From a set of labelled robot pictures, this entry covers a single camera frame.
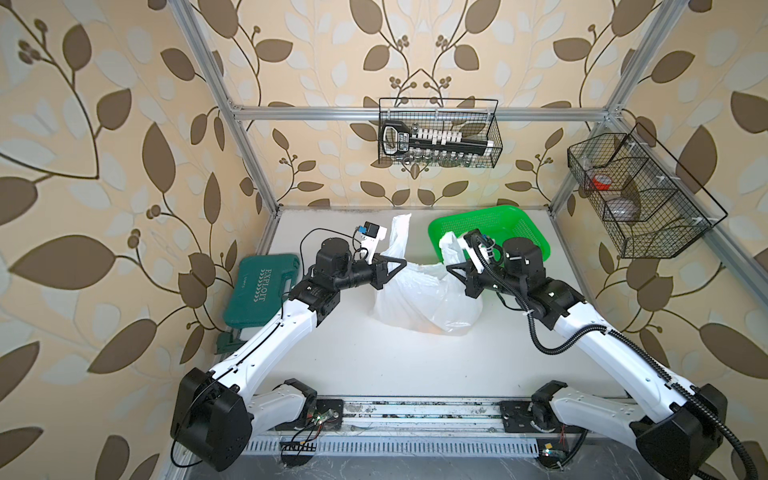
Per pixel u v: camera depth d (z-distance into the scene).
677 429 0.37
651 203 0.73
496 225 1.11
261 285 0.94
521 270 0.55
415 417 0.75
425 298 0.73
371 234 0.65
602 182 0.81
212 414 0.39
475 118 0.91
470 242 0.63
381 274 0.64
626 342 0.45
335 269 0.60
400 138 0.84
